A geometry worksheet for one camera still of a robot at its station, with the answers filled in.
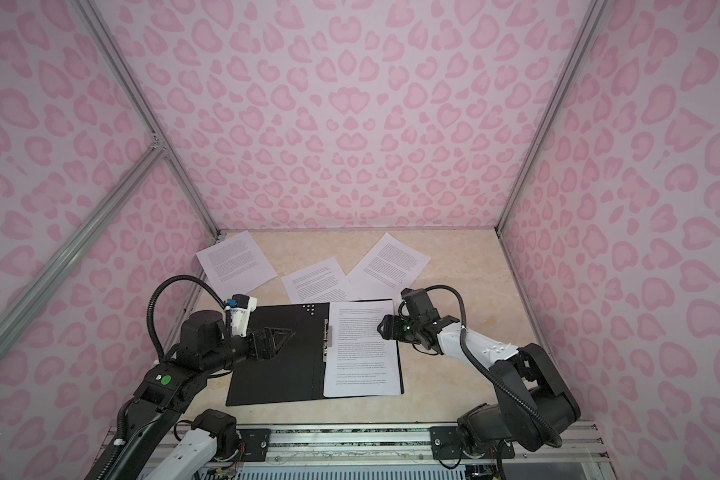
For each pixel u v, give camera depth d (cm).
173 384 49
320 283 104
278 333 67
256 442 74
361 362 86
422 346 66
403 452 72
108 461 42
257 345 63
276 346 64
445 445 73
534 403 42
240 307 64
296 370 85
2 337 52
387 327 80
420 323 69
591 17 70
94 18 69
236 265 110
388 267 110
